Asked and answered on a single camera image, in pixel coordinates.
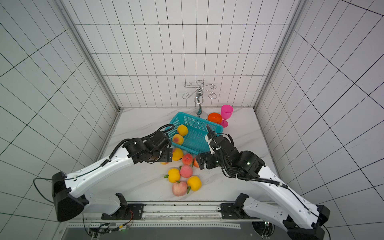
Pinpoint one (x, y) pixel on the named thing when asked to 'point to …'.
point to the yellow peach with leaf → (182, 130)
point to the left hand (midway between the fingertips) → (161, 159)
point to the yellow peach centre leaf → (173, 175)
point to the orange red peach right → (195, 163)
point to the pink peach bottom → (179, 188)
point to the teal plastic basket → (195, 140)
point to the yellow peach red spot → (178, 139)
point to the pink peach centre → (186, 171)
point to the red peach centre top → (187, 159)
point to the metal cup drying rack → (200, 87)
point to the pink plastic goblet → (226, 111)
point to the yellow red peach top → (177, 154)
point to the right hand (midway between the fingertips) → (203, 153)
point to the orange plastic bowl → (215, 117)
